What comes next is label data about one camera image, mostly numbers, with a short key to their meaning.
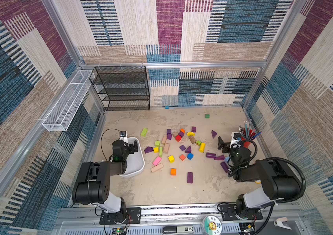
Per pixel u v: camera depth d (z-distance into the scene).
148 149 0.95
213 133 1.03
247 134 0.94
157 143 0.97
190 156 0.94
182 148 0.97
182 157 0.94
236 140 0.76
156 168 0.89
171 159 0.91
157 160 0.92
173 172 0.87
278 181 0.45
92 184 0.45
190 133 1.04
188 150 0.94
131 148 0.85
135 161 0.91
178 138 1.02
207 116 1.16
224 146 0.82
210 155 0.92
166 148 0.96
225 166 0.88
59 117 0.71
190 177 0.85
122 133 0.82
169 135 1.02
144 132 1.05
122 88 1.11
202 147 0.96
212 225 0.64
